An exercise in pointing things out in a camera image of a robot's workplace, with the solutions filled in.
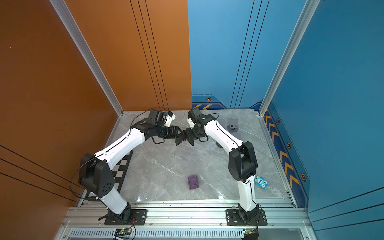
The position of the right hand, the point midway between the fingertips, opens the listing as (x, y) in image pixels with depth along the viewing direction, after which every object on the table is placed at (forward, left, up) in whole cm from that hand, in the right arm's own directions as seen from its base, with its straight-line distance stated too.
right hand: (189, 136), depth 90 cm
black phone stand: (-6, 0, +10) cm, 11 cm away
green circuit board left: (-46, +32, -16) cm, 58 cm away
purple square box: (-24, -2, -9) cm, 26 cm away
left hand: (-1, +6, +6) cm, 8 cm away
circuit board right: (-45, -30, -17) cm, 56 cm away
